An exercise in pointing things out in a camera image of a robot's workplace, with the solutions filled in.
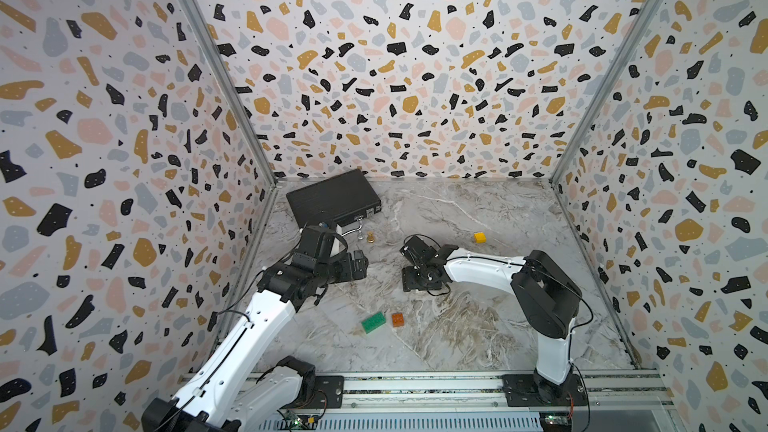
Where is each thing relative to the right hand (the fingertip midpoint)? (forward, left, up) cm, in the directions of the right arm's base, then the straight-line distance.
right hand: (410, 284), depth 92 cm
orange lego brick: (-11, +4, 0) cm, 12 cm away
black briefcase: (+31, +26, +4) cm, 41 cm away
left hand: (-3, +14, +18) cm, 23 cm away
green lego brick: (-12, +10, -1) cm, 16 cm away
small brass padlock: (+17, +14, +1) cm, 22 cm away
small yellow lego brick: (+18, -24, 0) cm, 30 cm away
